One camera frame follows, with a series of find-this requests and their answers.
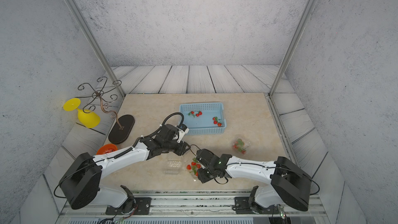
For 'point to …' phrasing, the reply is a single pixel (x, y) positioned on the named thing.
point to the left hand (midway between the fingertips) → (190, 147)
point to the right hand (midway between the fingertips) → (201, 177)
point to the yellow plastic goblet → (87, 117)
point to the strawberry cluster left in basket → (192, 113)
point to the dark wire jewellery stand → (125, 125)
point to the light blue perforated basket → (203, 118)
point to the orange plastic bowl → (106, 149)
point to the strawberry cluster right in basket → (216, 121)
